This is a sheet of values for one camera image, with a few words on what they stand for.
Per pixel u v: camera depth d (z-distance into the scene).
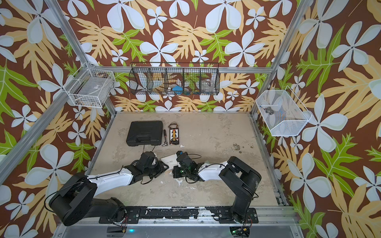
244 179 0.48
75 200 0.43
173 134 1.05
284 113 0.84
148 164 0.71
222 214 0.73
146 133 1.02
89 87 0.88
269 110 0.86
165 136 1.05
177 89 0.94
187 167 0.70
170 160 0.91
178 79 1.00
